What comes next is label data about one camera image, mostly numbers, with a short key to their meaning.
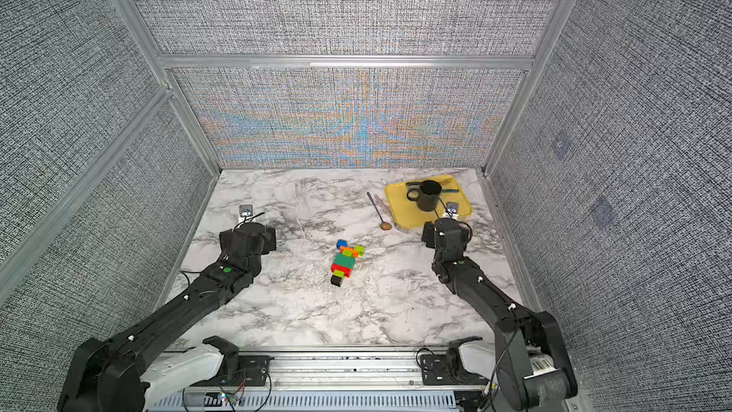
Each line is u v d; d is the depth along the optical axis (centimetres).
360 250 93
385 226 100
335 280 88
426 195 104
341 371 75
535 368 41
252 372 74
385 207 109
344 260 92
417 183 117
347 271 89
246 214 69
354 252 93
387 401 70
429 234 81
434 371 73
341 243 97
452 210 75
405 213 106
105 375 39
